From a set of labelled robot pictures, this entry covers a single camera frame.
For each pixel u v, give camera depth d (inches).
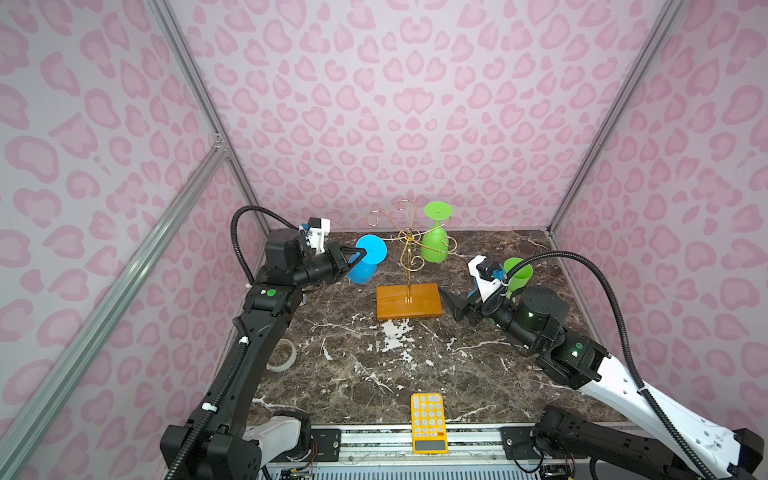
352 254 27.0
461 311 21.7
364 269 29.7
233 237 20.7
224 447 14.3
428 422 29.6
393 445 29.5
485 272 19.7
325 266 24.2
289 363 33.8
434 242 34.6
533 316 18.1
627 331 34.0
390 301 38.5
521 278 34.4
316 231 25.7
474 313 21.3
